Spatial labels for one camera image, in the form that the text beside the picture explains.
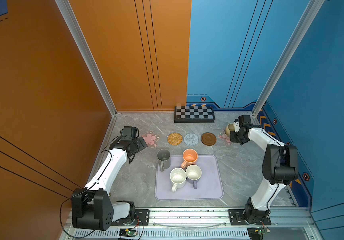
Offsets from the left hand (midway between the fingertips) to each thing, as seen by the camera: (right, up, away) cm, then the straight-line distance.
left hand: (138, 145), depth 86 cm
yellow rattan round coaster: (+21, +2, +17) cm, 27 cm away
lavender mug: (+32, -17, +1) cm, 37 cm away
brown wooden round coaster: (+45, +2, +18) cm, 48 cm away
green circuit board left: (-1, -40, -15) cm, 43 cm away
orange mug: (+31, -9, +7) cm, 33 cm away
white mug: (+23, -19, 0) cm, 30 cm away
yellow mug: (+58, +10, +11) cm, 60 cm away
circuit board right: (+61, -40, -16) cm, 74 cm away
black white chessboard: (+36, +20, +30) cm, 51 cm away
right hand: (+59, +3, +12) cm, 60 cm away
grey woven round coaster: (+32, +2, +17) cm, 37 cm away
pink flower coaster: (+4, +2, +19) cm, 19 cm away
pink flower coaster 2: (+56, +4, +20) cm, 59 cm away
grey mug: (+15, -8, +4) cm, 17 cm away
